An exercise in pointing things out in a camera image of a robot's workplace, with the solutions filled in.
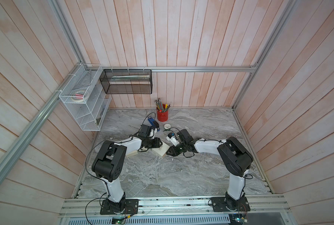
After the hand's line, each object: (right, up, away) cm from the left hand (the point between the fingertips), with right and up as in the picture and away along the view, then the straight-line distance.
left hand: (159, 145), depth 95 cm
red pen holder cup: (+2, +20, +12) cm, 24 cm away
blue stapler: (-5, +16, +11) cm, 20 cm away
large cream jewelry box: (+2, -3, -3) cm, 5 cm away
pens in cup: (0, +30, +6) cm, 31 cm away
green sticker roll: (+6, +12, +11) cm, 18 cm away
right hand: (+6, -4, -2) cm, 8 cm away
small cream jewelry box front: (-18, -4, -7) cm, 19 cm away
